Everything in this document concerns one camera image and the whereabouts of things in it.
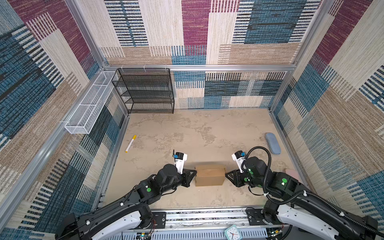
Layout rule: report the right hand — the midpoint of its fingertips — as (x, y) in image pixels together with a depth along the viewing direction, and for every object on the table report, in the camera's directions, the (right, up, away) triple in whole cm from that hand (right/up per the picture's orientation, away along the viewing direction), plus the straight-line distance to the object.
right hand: (228, 178), depth 73 cm
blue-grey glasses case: (+35, +13, +27) cm, 47 cm away
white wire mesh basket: (-83, +38, +24) cm, 95 cm away
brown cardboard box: (-9, +2, 0) cm, 9 cm away
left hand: (-15, +3, 0) cm, 15 cm away
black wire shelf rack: (-50, +51, +36) cm, 80 cm away
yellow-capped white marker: (-59, +13, +29) cm, 67 cm away
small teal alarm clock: (+1, -23, -4) cm, 24 cm away
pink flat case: (+41, -3, +16) cm, 44 cm away
